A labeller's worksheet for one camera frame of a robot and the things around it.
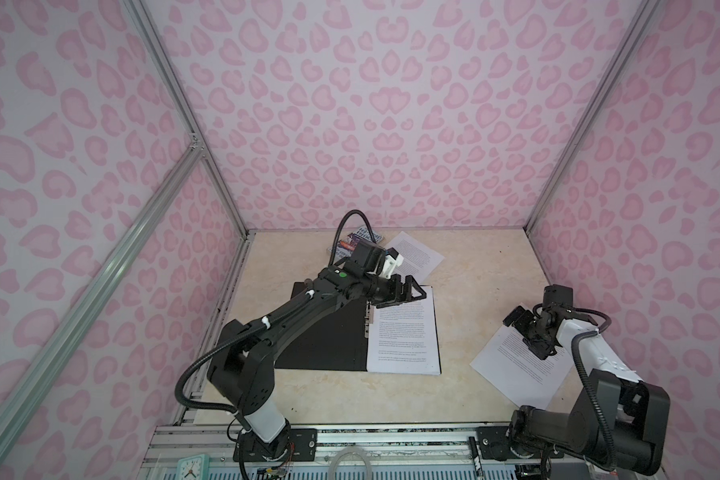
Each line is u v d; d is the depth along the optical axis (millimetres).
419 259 1105
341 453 694
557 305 678
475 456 708
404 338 909
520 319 783
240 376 441
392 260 752
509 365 873
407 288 694
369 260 647
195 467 691
